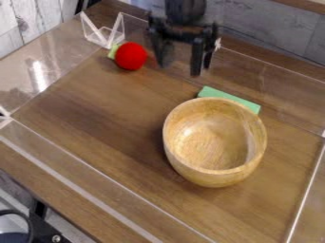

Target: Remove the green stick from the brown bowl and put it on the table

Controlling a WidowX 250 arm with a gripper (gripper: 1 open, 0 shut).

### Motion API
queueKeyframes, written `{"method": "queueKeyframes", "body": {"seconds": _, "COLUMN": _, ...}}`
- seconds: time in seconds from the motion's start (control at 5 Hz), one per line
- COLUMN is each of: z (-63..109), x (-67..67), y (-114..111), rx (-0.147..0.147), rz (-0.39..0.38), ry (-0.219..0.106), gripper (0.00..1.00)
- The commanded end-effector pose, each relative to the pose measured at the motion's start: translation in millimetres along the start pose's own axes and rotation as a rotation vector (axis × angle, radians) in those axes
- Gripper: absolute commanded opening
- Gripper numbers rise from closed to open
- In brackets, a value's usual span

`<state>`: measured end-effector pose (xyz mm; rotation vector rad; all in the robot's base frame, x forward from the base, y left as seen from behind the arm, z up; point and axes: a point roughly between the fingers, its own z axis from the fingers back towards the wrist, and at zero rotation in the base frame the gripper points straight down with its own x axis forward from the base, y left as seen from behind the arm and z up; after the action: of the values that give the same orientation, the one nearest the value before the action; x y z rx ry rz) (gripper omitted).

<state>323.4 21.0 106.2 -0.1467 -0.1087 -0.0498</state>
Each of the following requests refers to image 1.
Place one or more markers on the light wooden bowl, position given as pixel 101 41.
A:
pixel 215 141

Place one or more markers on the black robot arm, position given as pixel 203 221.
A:
pixel 185 13

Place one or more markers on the clear acrylic tray wall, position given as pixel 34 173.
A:
pixel 112 213

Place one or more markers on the red felt ball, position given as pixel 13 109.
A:
pixel 130 56

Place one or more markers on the clear acrylic corner bracket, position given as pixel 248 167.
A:
pixel 105 37

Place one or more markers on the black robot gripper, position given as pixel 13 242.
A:
pixel 203 35

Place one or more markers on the small green block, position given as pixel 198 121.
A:
pixel 113 51

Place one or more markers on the black metal bracket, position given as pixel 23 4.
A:
pixel 45 232

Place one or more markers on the green flat block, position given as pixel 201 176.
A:
pixel 212 92

